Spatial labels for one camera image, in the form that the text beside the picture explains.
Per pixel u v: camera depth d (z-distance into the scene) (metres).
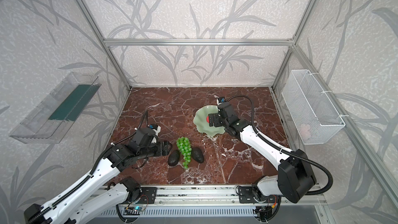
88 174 0.45
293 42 0.94
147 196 0.72
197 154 0.83
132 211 0.72
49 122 0.64
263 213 0.74
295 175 0.41
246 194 0.73
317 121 0.60
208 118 1.00
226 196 0.75
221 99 0.74
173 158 0.80
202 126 0.98
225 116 0.64
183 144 0.86
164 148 0.68
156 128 0.71
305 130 0.72
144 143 0.58
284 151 0.44
